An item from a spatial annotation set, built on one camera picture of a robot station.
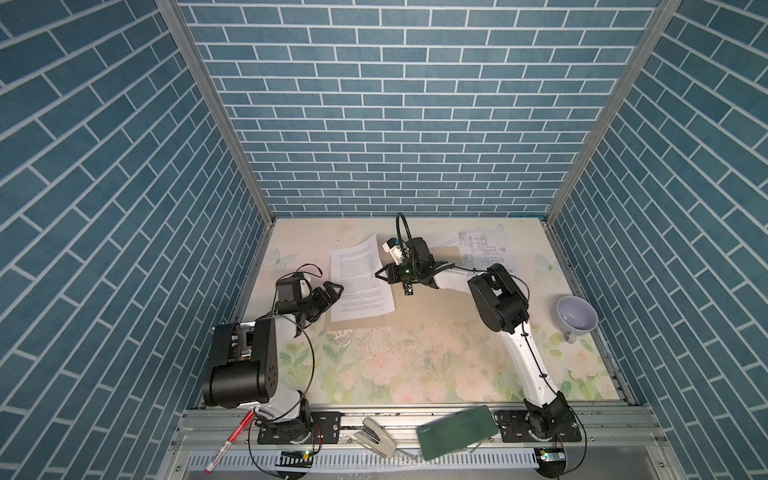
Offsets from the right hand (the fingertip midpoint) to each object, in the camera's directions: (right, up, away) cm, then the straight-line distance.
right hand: (374, 273), depth 101 cm
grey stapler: (+3, -36, -30) cm, 47 cm away
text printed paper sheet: (-3, -7, -1) cm, 8 cm away
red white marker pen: (-31, -36, -27) cm, 54 cm away
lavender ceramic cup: (+64, -13, -8) cm, 66 cm away
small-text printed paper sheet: (+31, +11, +15) cm, 36 cm away
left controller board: (-17, -43, -28) cm, 54 cm away
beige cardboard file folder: (+18, -10, -4) cm, 21 cm away
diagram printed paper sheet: (+40, +8, +11) cm, 42 cm away
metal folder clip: (+12, -5, -2) cm, 13 cm away
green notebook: (+23, -37, -27) cm, 51 cm away
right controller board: (+47, -44, -27) cm, 70 cm away
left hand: (-12, -6, -7) cm, 15 cm away
